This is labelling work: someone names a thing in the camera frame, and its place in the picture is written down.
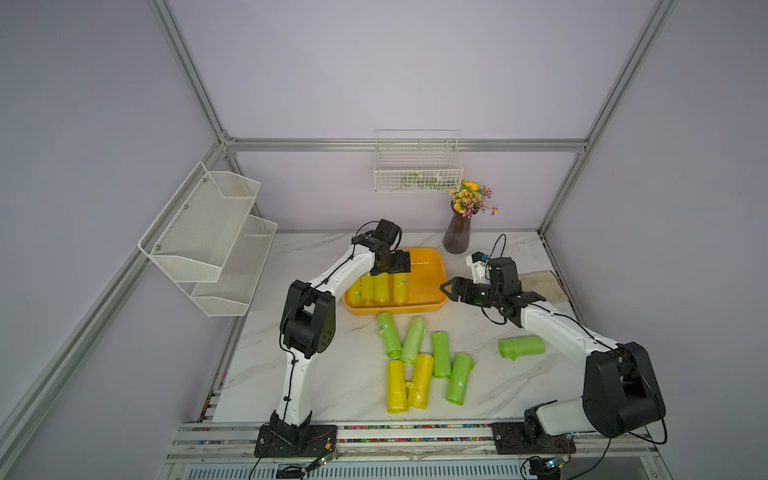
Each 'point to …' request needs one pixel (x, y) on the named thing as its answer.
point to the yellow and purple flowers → (469, 199)
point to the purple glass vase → (457, 236)
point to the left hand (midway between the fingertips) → (397, 269)
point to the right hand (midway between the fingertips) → (451, 292)
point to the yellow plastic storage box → (426, 285)
